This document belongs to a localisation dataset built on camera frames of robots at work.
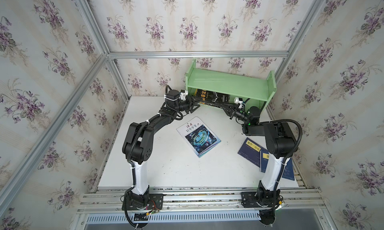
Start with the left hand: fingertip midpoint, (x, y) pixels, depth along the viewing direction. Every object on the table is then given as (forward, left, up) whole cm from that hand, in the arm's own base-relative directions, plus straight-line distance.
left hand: (202, 99), depth 86 cm
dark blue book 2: (-34, -48, -22) cm, 63 cm away
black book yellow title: (+5, -5, -2) cm, 7 cm away
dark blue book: (-22, -31, -23) cm, 44 cm away
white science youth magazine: (-12, 0, -23) cm, 26 cm away
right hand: (-2, -11, -3) cm, 12 cm away
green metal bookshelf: (+9, -35, +1) cm, 36 cm away
